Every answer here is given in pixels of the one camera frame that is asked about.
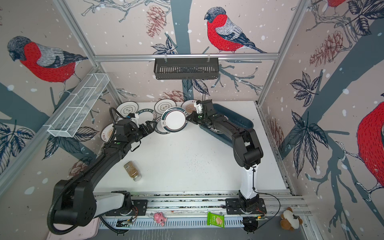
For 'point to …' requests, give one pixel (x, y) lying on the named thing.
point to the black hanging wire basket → (186, 68)
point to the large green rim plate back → (159, 129)
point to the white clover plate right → (162, 105)
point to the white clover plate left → (127, 107)
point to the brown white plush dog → (290, 221)
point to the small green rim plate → (145, 115)
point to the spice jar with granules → (133, 171)
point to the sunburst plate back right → (189, 106)
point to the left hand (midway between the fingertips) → (152, 125)
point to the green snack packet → (215, 219)
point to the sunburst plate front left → (106, 131)
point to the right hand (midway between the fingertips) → (186, 119)
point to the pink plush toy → (159, 218)
